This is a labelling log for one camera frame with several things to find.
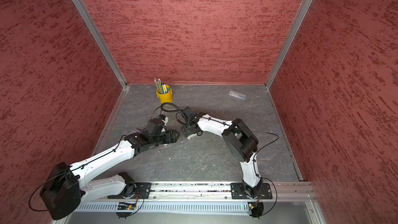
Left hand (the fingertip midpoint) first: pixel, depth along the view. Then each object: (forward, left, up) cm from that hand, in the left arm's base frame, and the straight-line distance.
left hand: (173, 138), depth 83 cm
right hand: (+7, -9, -8) cm, 14 cm away
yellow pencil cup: (+31, +9, -3) cm, 33 cm away
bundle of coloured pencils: (+35, +12, +3) cm, 37 cm away
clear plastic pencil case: (+40, -40, -8) cm, 57 cm away
